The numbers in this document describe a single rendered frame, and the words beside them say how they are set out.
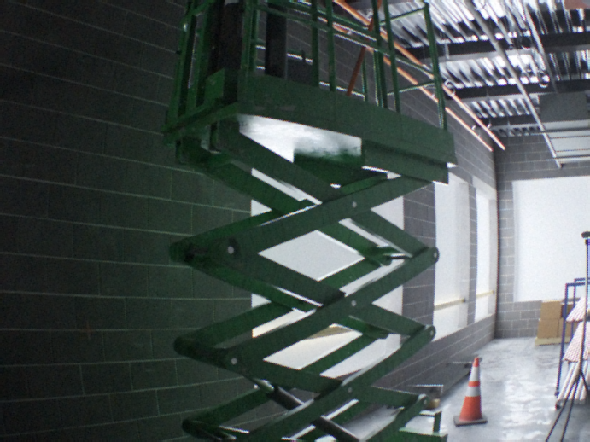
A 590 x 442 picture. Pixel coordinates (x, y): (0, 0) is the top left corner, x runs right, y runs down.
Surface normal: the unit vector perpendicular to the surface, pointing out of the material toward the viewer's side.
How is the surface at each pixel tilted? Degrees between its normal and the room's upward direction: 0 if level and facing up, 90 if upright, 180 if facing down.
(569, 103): 90
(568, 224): 90
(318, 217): 90
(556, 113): 90
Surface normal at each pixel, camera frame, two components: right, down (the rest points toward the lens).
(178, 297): 0.83, -0.06
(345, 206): 0.64, -0.08
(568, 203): -0.57, -0.09
